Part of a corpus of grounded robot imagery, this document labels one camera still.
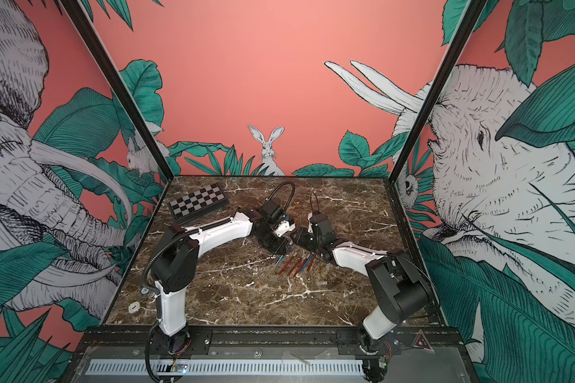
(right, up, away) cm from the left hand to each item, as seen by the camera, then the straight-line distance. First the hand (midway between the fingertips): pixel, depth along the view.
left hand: (288, 249), depth 88 cm
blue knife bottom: (+7, -6, +3) cm, 10 cm away
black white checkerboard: (-41, +17, +17) cm, 48 cm away
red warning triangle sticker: (+43, -27, -13) cm, 52 cm away
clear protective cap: (+13, -12, -1) cm, 18 cm away
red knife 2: (+1, -9, +2) cm, 9 cm away
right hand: (+1, +6, +2) cm, 6 cm away
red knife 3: (+4, -9, +2) cm, 10 cm away
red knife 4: (+9, -6, +4) cm, 12 cm away
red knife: (0, -7, +3) cm, 8 cm away
